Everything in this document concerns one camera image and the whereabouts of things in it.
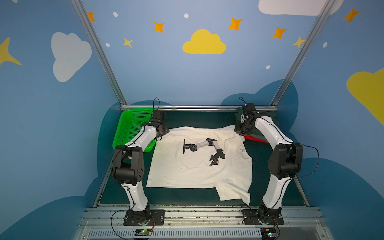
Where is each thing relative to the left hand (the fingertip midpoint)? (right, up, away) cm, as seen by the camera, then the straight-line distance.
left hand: (165, 129), depth 97 cm
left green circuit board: (-6, -50, -25) cm, 56 cm away
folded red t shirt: (+58, -6, +5) cm, 59 cm away
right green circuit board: (+55, -50, -25) cm, 78 cm away
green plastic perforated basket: (-31, +6, +17) cm, 36 cm away
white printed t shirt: (+41, -29, -8) cm, 51 cm away
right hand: (+47, 0, -3) cm, 47 cm away
